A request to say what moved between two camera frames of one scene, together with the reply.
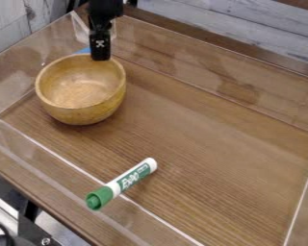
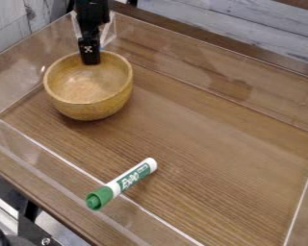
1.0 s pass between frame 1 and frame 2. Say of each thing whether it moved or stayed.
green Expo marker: stayed
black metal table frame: stayed
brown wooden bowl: moved
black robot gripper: moved
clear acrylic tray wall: stayed
